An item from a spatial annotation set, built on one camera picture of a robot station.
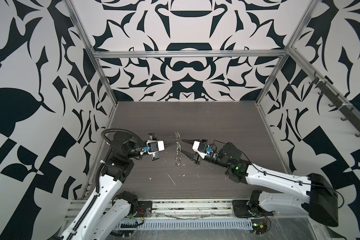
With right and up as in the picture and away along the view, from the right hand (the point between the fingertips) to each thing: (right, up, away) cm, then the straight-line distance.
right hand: (183, 143), depth 62 cm
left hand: (-3, +3, -2) cm, 5 cm away
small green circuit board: (+36, -41, +10) cm, 55 cm away
